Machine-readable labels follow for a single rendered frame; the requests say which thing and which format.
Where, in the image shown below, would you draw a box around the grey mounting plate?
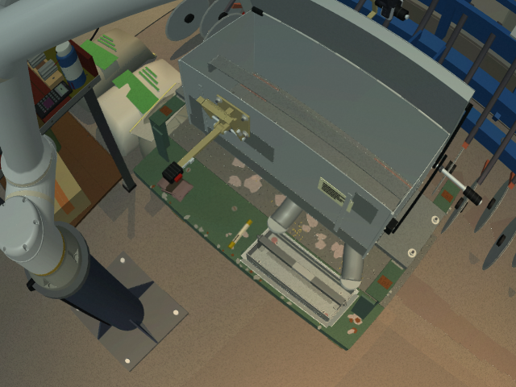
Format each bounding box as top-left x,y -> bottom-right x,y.
377,195 -> 444,269

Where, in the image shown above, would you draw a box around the grey metal disc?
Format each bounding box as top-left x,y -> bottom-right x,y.
165,0 -> 203,41
200,0 -> 237,40

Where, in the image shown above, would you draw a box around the yellow white tube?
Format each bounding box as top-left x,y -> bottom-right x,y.
227,218 -> 254,249

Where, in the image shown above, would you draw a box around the black calculator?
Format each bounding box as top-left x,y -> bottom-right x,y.
35,80 -> 73,120

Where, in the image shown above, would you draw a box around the brass latch plate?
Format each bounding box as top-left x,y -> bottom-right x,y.
197,94 -> 252,142

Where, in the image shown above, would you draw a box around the yellow nameplate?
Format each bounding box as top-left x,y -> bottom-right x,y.
317,177 -> 347,206

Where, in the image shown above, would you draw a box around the grey table dark legs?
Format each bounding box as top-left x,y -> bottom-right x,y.
27,39 -> 138,193

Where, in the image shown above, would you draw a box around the blue white bottle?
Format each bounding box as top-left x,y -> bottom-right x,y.
55,41 -> 85,90

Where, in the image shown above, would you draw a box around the brass latch lever black knob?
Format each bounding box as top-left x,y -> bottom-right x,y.
162,116 -> 239,183

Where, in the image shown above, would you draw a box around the brown cardboard box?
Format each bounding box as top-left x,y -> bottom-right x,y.
38,110 -> 125,227

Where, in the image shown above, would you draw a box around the grey metering spout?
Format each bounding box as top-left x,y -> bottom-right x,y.
268,197 -> 302,234
340,244 -> 366,292

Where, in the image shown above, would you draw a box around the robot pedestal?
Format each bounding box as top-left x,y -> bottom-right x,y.
50,252 -> 189,372

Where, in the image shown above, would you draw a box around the dark red crate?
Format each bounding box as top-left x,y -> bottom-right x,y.
27,39 -> 97,106

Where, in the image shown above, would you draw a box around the white rod handle black knob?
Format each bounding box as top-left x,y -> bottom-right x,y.
439,160 -> 484,206

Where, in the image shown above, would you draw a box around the white calibration tray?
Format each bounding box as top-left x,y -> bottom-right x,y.
239,228 -> 360,328

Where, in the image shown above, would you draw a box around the green support post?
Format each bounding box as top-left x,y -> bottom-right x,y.
148,95 -> 187,162

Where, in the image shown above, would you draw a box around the grey hopper lid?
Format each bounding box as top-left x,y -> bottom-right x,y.
178,8 -> 452,214

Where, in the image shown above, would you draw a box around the beige seed sack green label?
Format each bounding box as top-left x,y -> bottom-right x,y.
80,27 -> 156,81
96,59 -> 182,159

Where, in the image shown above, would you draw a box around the green base plate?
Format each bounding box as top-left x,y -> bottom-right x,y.
132,144 -> 459,352

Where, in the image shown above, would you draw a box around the grey grain drill hopper body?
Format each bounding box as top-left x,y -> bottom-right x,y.
178,0 -> 476,260

